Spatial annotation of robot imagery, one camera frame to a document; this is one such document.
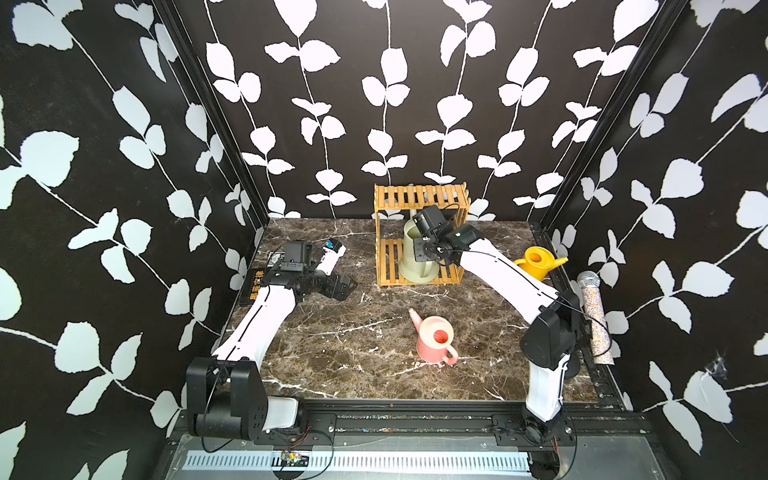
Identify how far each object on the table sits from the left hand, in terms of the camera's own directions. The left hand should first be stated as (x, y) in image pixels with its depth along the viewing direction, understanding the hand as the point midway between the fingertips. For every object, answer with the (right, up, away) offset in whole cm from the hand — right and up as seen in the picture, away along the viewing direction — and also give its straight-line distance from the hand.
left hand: (343, 273), depth 85 cm
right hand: (+22, +9, +2) cm, 24 cm away
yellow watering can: (+62, +3, +11) cm, 63 cm away
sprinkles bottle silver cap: (+65, -2, -10) cm, 66 cm away
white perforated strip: (+7, -44, -14) cm, 47 cm away
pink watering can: (+26, -16, -5) cm, 31 cm away
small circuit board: (-11, -44, -14) cm, 47 cm away
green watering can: (+20, 0, +13) cm, 24 cm away
